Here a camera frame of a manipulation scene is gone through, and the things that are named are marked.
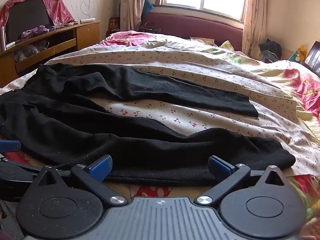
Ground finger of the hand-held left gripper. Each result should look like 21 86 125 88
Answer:
0 141 21 153

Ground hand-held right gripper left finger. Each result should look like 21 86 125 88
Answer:
37 154 127 207

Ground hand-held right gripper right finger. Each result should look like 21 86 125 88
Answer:
194 156 284 205

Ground black pants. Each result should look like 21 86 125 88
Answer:
0 63 296 187

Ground grey clothes in cabinet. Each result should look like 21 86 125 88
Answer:
14 41 50 62

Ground cherry print bed sheet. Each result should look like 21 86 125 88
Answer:
0 36 320 177

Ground steel thermos flask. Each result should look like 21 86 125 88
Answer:
0 26 6 52

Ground wooden television cabinet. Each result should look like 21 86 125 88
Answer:
0 20 102 87

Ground purple crumpled cloth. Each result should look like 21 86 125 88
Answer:
20 25 57 40

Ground pile of dark clothes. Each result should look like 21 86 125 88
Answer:
250 39 283 63

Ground colourful printed bag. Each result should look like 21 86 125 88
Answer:
289 45 307 62

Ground purple bed headboard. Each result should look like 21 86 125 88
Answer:
144 12 244 52

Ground red box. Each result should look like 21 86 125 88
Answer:
109 17 120 32

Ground pink floral cover cloth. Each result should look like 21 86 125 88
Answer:
0 0 75 29

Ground dark wooden chair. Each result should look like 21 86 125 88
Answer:
304 41 320 77

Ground dark handbag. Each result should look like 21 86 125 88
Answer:
139 21 162 33

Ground beige patterned curtain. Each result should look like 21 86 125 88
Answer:
241 0 268 55
119 0 147 32

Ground blue cloth by window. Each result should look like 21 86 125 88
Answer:
143 0 154 14

